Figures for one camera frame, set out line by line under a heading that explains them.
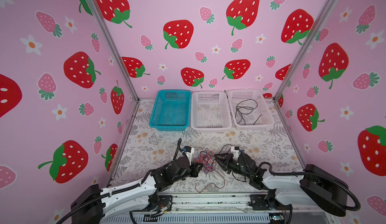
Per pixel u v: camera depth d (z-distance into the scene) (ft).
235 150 2.61
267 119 3.30
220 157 2.51
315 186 1.54
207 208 2.40
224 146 3.05
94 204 1.46
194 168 2.21
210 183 2.63
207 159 2.69
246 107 3.78
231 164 2.35
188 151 2.36
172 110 3.75
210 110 3.67
